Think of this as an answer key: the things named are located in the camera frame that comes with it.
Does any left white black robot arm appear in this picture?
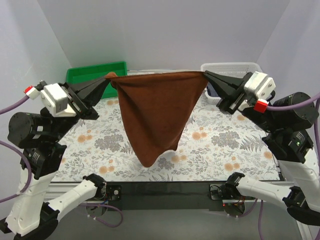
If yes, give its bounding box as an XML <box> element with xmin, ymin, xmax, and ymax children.
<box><xmin>0</xmin><ymin>77</ymin><xmax>110</xmax><ymax>240</ymax></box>

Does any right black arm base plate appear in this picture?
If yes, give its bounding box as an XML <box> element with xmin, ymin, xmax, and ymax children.
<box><xmin>209</xmin><ymin>184</ymin><xmax>241</xmax><ymax>200</ymax></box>

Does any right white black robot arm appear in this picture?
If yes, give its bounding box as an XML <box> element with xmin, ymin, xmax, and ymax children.
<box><xmin>204</xmin><ymin>71</ymin><xmax>320</xmax><ymax>226</ymax></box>

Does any grey blue towel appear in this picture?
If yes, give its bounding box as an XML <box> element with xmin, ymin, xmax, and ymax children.
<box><xmin>206</xmin><ymin>83</ymin><xmax>218</xmax><ymax>98</ymax></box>

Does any orange brown towel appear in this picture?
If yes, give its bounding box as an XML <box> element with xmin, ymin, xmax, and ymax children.
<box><xmin>104</xmin><ymin>71</ymin><xmax>208</xmax><ymax>168</ymax></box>

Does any floral table mat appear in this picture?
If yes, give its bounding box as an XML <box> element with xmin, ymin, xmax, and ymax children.
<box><xmin>55</xmin><ymin>88</ymin><xmax>279</xmax><ymax>182</ymax></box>

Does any aluminium frame rail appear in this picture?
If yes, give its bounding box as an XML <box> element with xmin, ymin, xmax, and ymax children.
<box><xmin>22</xmin><ymin>178</ymin><xmax>313</xmax><ymax>240</ymax></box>

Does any white plastic basket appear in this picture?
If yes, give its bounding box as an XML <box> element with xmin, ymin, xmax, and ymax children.
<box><xmin>200</xmin><ymin>62</ymin><xmax>262</xmax><ymax>105</ymax></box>

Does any green plastic tray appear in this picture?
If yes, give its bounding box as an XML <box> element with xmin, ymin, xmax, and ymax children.
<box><xmin>65</xmin><ymin>61</ymin><xmax>127</xmax><ymax>85</ymax></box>

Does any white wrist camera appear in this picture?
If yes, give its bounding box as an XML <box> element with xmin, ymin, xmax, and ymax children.
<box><xmin>238</xmin><ymin>71</ymin><xmax>276</xmax><ymax>113</ymax></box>
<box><xmin>24</xmin><ymin>81</ymin><xmax>76</xmax><ymax>118</ymax></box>

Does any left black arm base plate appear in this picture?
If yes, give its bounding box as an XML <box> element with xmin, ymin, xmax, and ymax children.
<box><xmin>101</xmin><ymin>184</ymin><xmax>122</xmax><ymax>202</ymax></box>

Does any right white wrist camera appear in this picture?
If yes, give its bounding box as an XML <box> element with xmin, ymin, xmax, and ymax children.
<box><xmin>238</xmin><ymin>71</ymin><xmax>276</xmax><ymax>113</ymax></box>

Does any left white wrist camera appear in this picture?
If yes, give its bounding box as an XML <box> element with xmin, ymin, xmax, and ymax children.
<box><xmin>24</xmin><ymin>81</ymin><xmax>76</xmax><ymax>118</ymax></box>

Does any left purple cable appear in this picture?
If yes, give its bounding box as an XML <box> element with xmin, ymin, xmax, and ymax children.
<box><xmin>0</xmin><ymin>94</ymin><xmax>124</xmax><ymax>228</ymax></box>

